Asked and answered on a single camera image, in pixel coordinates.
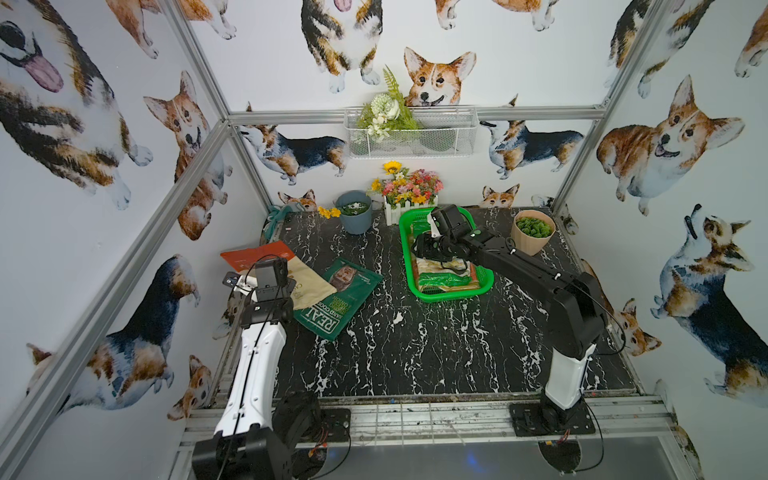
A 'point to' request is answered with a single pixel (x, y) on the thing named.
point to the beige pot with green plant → (531, 231)
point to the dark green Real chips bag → (354, 286)
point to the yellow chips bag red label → (475, 285)
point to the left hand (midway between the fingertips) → (275, 275)
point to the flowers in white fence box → (403, 190)
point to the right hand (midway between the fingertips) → (425, 237)
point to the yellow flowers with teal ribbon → (274, 211)
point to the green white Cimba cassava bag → (452, 274)
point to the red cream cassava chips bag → (310, 285)
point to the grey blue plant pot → (355, 211)
